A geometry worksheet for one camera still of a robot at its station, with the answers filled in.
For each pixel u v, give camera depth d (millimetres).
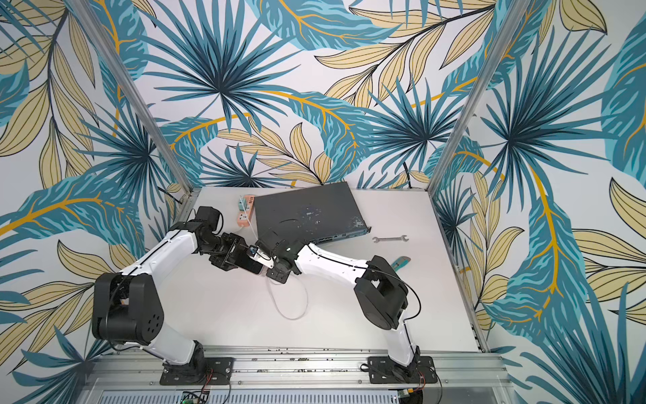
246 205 1099
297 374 742
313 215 1065
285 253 614
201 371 672
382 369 731
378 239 1034
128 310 439
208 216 724
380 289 485
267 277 748
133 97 856
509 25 704
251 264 837
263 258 730
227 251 779
